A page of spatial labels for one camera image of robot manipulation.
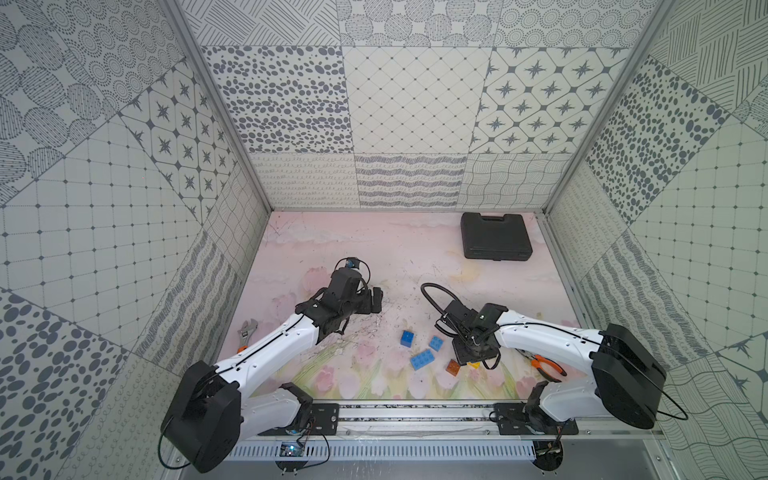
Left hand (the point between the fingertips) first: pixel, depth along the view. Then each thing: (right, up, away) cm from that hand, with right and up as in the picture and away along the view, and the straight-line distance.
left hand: (377, 294), depth 83 cm
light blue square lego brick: (+17, -15, +3) cm, 23 cm away
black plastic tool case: (+42, +16, +25) cm, 51 cm away
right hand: (+27, -18, -1) cm, 32 cm away
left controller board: (-21, -36, -11) cm, 43 cm away
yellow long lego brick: (+25, -15, -11) cm, 31 cm away
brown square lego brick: (+21, -20, -2) cm, 29 cm away
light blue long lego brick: (+13, -18, -1) cm, 22 cm away
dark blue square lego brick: (+9, -13, +2) cm, 16 cm away
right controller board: (+42, -36, -12) cm, 57 cm away
